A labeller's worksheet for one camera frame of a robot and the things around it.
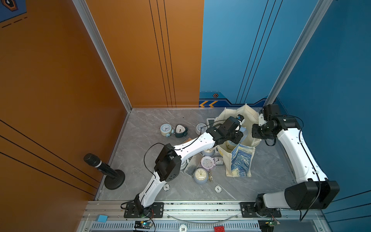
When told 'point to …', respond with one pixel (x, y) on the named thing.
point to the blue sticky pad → (101, 218)
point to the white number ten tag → (183, 228)
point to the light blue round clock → (166, 129)
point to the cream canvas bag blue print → (238, 157)
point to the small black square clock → (218, 160)
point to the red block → (219, 229)
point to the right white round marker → (218, 189)
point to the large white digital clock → (210, 120)
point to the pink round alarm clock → (207, 162)
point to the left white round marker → (166, 187)
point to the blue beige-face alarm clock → (200, 176)
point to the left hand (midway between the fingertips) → (242, 131)
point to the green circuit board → (142, 224)
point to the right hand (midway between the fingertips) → (255, 133)
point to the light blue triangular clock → (244, 131)
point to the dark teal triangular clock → (180, 131)
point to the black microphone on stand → (114, 179)
